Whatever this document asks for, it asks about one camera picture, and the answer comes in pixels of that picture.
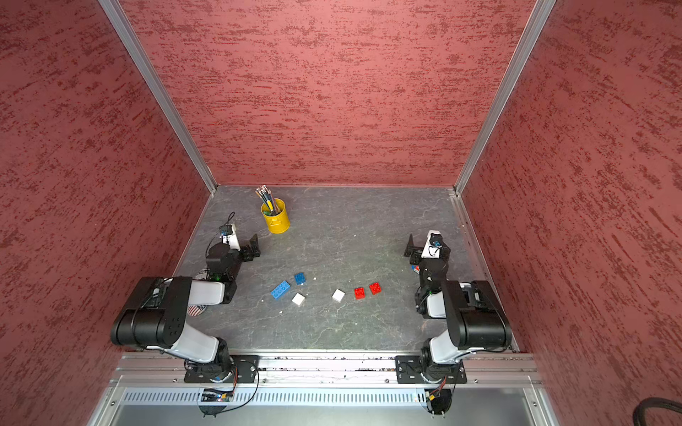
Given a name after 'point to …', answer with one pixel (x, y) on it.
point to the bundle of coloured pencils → (266, 197)
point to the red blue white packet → (416, 268)
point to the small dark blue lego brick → (299, 278)
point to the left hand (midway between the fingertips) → (244, 240)
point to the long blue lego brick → (281, 289)
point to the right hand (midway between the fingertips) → (423, 239)
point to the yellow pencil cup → (278, 221)
